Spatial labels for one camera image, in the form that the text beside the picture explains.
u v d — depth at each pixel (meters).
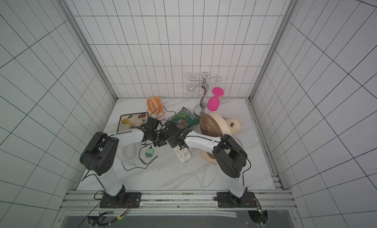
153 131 0.81
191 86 0.89
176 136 0.66
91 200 0.74
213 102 0.94
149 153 0.88
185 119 0.97
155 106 1.00
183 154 0.86
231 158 0.47
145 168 0.83
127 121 1.05
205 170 0.83
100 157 0.47
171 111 1.11
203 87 0.92
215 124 0.66
